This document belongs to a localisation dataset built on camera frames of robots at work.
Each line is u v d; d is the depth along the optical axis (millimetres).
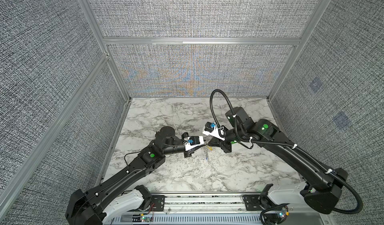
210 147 663
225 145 583
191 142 537
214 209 729
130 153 543
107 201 418
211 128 556
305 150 874
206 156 847
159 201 732
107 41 895
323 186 389
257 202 731
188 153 588
